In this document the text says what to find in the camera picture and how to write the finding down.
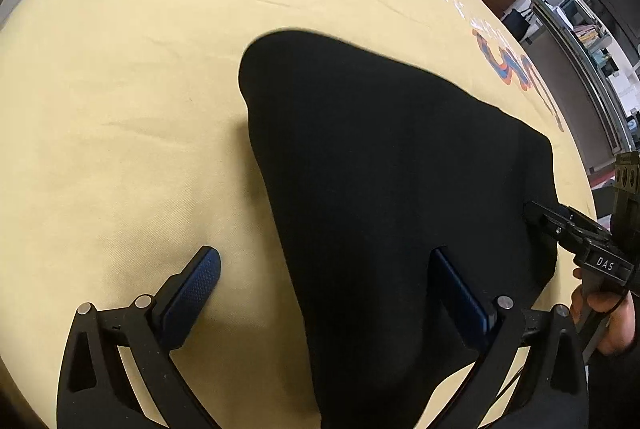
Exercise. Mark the black pants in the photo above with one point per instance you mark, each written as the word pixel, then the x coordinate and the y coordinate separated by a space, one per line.
pixel 370 164

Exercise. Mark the long study desk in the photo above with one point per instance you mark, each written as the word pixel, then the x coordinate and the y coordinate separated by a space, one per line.
pixel 584 96

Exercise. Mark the dark bag by desk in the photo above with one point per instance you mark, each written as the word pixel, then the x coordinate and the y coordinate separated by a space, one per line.
pixel 519 23

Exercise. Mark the yellow dinosaur bed cover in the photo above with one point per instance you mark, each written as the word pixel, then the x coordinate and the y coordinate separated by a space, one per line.
pixel 125 149

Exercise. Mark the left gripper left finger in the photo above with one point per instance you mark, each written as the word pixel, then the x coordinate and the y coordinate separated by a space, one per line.
pixel 94 390

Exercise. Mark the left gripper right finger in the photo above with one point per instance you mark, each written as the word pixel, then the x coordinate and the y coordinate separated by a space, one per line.
pixel 528 371

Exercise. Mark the right hand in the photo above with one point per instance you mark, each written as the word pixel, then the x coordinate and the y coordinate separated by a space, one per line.
pixel 621 328

